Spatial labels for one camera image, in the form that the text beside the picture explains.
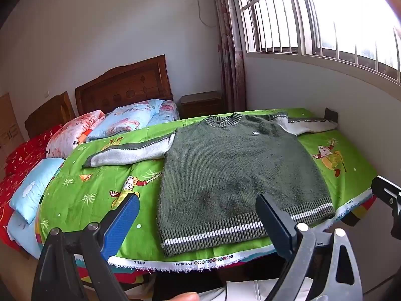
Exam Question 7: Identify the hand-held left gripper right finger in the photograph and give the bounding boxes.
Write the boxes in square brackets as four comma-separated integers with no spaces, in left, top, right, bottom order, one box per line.
[255,193,364,301]

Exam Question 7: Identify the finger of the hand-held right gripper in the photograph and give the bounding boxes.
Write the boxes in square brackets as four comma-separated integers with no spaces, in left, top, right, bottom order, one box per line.
[371,176,401,236]

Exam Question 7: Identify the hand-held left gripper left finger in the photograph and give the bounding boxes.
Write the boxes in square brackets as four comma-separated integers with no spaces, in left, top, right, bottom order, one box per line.
[31,193,140,301]

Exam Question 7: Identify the green knitted sweater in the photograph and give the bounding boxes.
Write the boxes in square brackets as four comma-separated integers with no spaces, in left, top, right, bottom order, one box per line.
[82,112,339,257]

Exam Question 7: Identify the person's left hand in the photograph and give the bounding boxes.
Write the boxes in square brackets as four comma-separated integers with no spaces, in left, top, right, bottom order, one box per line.
[163,292,200,301]

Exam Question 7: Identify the colourful striped under sheet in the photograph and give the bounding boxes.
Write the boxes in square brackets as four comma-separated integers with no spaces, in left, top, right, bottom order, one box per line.
[75,194,378,286]

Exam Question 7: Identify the green cartoon printed bedsheet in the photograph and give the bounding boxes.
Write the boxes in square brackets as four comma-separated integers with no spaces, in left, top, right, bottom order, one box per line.
[36,108,379,272]

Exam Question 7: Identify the light blue pillow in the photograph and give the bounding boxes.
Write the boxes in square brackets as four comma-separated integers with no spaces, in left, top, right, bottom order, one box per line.
[9,158,65,224]

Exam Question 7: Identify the pink floral pillow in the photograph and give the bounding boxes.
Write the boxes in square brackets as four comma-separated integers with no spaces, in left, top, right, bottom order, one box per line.
[46,110,106,159]

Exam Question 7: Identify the blue floral quilt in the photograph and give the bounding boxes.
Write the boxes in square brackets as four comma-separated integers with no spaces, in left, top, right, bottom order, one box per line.
[86,99,180,141]

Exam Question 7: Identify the red patterned blanket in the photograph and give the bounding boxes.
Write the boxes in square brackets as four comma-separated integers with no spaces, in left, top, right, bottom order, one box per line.
[0,125,63,251]

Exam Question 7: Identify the small wooden headboard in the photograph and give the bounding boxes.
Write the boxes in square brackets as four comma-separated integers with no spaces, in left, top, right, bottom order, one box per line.
[24,92,76,139]

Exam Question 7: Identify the wooden nightstand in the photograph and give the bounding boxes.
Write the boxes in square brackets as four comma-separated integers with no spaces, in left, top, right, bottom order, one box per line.
[179,91,224,120]

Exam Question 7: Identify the large carved wooden headboard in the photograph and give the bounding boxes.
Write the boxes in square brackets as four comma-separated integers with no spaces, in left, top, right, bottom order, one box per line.
[74,54,174,115]

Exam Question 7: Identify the cardboard box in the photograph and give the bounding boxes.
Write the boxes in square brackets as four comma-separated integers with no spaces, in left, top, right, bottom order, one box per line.
[0,92,26,179]

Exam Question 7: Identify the pink floral curtain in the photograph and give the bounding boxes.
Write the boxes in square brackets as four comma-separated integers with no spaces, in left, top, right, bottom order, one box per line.
[209,0,246,113]

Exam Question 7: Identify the barred window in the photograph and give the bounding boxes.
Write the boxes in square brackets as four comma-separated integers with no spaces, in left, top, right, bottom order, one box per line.
[230,0,401,84]

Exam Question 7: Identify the thin wall cable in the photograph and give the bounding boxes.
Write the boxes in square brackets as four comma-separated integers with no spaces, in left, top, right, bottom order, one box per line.
[193,0,218,28]

